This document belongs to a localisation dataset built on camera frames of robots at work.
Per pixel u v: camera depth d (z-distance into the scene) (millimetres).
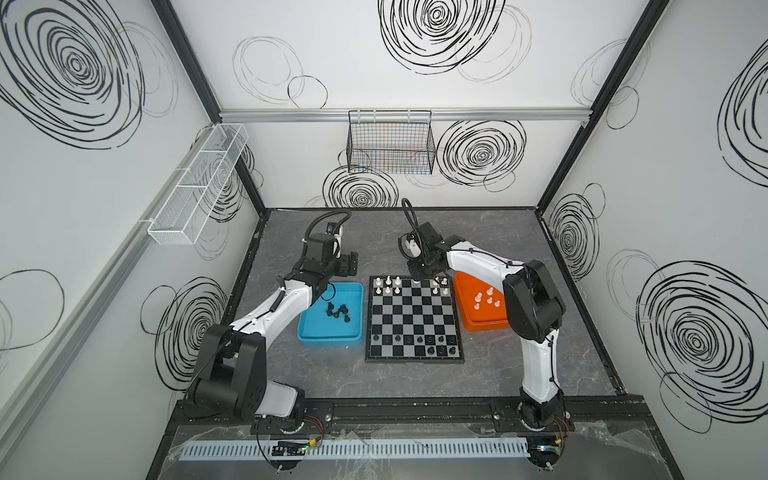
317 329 886
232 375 423
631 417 753
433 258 706
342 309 913
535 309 526
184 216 727
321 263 669
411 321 888
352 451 696
